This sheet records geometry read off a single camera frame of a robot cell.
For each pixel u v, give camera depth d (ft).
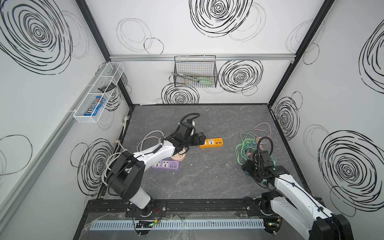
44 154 1.69
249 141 3.24
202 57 2.94
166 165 2.82
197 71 4.06
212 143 3.13
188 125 2.21
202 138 2.53
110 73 2.99
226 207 2.47
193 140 2.53
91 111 2.27
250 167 2.50
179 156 2.92
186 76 2.78
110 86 2.64
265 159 2.17
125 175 1.44
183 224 2.53
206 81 2.85
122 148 3.07
